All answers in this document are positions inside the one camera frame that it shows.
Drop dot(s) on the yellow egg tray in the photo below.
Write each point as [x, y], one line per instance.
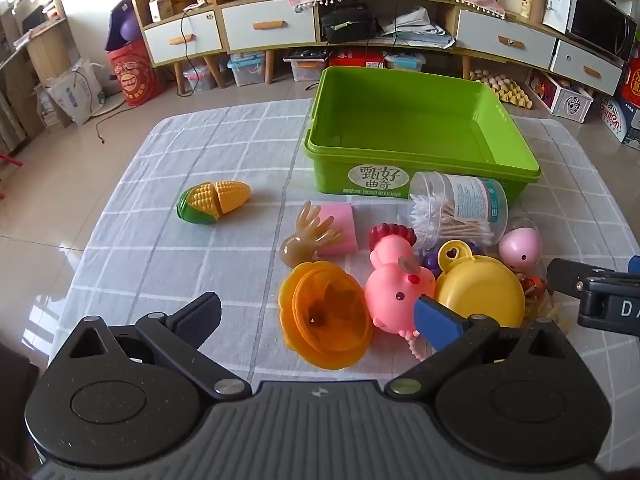
[502, 87]

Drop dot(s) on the purple toy grapes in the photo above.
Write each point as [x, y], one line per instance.
[431, 261]

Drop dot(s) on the tan rubber hand toy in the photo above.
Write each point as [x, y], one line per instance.
[300, 247]

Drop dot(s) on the wide white drawer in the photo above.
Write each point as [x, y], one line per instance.
[505, 40]
[267, 25]

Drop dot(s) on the black bag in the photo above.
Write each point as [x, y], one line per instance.
[347, 22]

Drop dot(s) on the small orange toy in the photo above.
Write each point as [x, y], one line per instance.
[532, 285]

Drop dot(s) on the pink toy chicken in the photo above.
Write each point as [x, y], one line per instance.
[395, 290]

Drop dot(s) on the orange plastic funnel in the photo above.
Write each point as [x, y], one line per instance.
[325, 342]

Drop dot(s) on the wooden bookshelf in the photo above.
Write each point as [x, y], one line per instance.
[35, 60]

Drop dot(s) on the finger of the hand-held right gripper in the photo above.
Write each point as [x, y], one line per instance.
[635, 264]
[565, 275]

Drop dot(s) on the red gift box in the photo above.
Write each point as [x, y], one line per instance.
[631, 82]

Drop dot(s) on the grey checked tablecloth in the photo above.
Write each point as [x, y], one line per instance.
[200, 270]

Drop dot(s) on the blue and white carton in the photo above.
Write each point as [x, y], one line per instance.
[617, 117]

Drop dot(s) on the white microwave oven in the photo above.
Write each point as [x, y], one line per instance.
[597, 22]

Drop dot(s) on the flat red box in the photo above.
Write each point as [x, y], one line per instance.
[356, 59]

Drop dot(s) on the toy corn cob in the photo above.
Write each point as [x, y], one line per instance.
[210, 201]

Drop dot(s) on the pile of papers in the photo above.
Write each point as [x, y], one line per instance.
[415, 30]

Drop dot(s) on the small white drawer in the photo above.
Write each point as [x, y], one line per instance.
[585, 67]

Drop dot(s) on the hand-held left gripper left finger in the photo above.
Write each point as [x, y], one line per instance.
[200, 317]

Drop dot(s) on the long wooden cabinet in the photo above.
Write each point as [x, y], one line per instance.
[350, 0]

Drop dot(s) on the clear storage box blue lid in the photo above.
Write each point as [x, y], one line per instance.
[246, 70]

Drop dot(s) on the clear cotton swab jar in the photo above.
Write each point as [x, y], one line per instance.
[450, 210]

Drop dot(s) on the pink sponge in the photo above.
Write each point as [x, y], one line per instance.
[344, 225]

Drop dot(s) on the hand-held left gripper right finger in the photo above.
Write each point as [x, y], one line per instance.
[437, 322]

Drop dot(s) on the small white box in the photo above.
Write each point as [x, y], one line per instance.
[160, 8]

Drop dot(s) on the pink toy egg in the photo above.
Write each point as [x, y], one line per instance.
[520, 249]

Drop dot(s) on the yellow toy pan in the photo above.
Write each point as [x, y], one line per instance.
[480, 285]

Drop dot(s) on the red bucket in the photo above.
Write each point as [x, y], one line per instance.
[132, 77]

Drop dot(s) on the white woven sack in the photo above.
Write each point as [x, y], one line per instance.
[75, 95]

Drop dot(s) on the purple toy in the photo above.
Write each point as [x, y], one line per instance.
[125, 25]

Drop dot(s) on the white carton with red print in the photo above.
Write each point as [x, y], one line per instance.
[562, 100]

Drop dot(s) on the clear storage box black lid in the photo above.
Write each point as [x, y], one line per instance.
[306, 66]

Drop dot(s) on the green plastic bin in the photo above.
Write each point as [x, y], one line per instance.
[400, 120]

